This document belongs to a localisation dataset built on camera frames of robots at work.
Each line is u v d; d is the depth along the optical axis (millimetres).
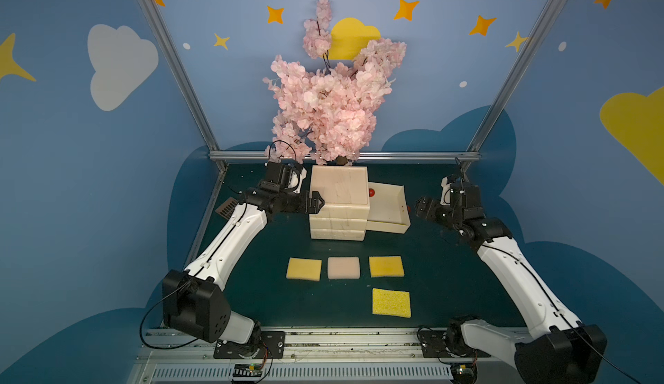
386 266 886
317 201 731
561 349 383
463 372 734
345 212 813
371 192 878
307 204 705
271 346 739
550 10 750
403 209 944
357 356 733
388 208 1008
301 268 882
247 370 730
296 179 667
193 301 409
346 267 886
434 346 739
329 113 599
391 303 818
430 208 706
